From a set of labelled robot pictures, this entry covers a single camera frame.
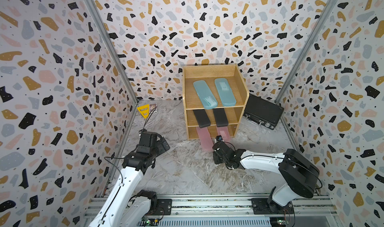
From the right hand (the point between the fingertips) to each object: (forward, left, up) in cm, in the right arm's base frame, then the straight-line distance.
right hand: (214, 155), depth 90 cm
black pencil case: (+16, -4, +16) cm, 23 cm away
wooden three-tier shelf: (+36, +4, +33) cm, 49 cm away
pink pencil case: (+17, -7, +1) cm, 18 cm away
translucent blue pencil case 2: (+20, +6, +31) cm, 37 cm away
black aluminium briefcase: (+34, -36, +1) cm, 50 cm away
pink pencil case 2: (+12, +5, -1) cm, 13 cm away
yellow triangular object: (+35, +52, +1) cm, 63 cm away
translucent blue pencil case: (+20, -6, +30) cm, 37 cm away
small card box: (+40, +47, 0) cm, 61 cm away
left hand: (-2, +29, +15) cm, 32 cm away
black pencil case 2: (+16, +8, +16) cm, 24 cm away
